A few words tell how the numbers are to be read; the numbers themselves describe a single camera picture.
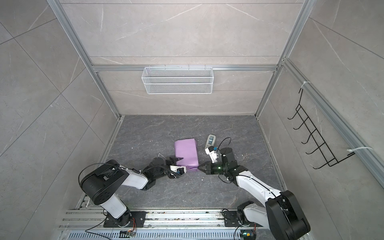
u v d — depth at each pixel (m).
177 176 0.73
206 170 0.74
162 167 0.71
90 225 0.73
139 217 0.73
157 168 0.71
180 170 0.74
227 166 0.66
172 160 0.80
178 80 1.01
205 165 0.76
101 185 0.46
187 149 0.93
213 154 0.76
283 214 0.40
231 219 0.73
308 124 0.72
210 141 1.00
